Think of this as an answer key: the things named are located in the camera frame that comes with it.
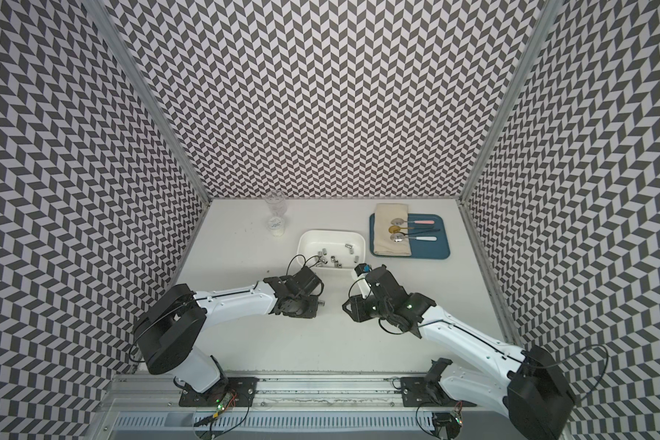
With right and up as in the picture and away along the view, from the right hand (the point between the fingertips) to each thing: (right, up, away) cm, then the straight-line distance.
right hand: (349, 312), depth 78 cm
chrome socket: (-5, +13, +21) cm, 25 cm away
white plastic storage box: (-6, +16, +24) cm, 29 cm away
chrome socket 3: (-3, +10, +19) cm, 21 cm away
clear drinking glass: (-30, +35, +36) cm, 58 cm away
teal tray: (+31, +16, +24) cm, 42 cm away
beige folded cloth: (+13, +18, +27) cm, 35 cm away
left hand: (-12, -3, +9) cm, 16 cm away
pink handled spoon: (+22, +26, +33) cm, 48 cm away
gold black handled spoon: (+19, +23, +30) cm, 43 cm away
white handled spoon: (+20, +20, +27) cm, 39 cm away
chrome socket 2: (+1, +16, +25) cm, 30 cm away
